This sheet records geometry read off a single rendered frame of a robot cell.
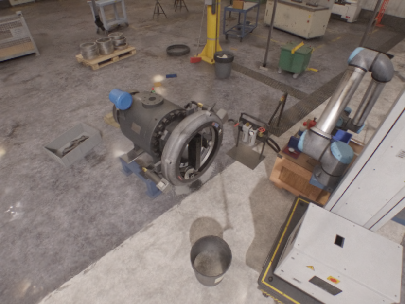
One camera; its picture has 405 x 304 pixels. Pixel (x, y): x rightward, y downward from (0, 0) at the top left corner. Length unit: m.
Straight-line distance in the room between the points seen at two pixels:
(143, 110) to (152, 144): 0.35
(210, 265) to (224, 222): 0.51
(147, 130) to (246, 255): 1.45
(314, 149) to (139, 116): 1.51
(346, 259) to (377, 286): 0.18
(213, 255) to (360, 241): 1.10
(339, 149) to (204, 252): 1.32
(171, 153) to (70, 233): 1.37
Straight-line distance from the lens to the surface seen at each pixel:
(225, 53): 4.80
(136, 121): 2.19
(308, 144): 1.60
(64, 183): 3.04
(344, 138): 2.52
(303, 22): 7.52
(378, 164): 1.42
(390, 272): 1.59
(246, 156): 2.90
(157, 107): 2.15
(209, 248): 2.04
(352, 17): 10.79
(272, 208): 2.50
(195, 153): 1.95
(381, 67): 1.65
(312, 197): 2.53
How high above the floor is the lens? 2.05
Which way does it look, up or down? 45 degrees down
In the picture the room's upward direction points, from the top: straight up
